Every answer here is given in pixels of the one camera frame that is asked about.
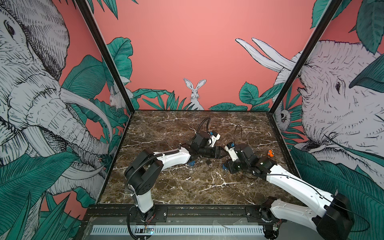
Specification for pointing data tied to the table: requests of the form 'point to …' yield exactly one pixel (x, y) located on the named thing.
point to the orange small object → (270, 153)
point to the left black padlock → (208, 162)
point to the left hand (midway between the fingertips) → (227, 153)
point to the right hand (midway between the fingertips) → (225, 162)
